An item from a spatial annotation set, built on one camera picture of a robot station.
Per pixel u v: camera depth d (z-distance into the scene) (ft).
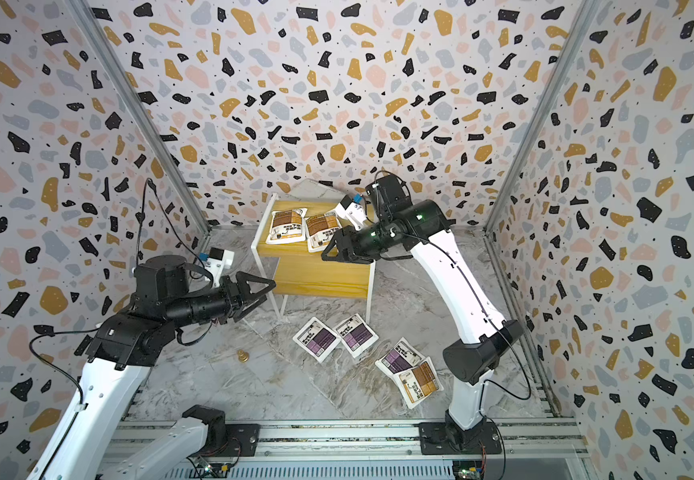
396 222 1.59
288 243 2.36
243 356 2.83
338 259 2.06
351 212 2.06
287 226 2.39
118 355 1.37
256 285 1.92
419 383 2.67
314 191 3.41
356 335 3.02
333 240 1.99
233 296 1.76
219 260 1.94
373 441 2.47
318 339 2.96
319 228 2.39
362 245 1.95
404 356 2.87
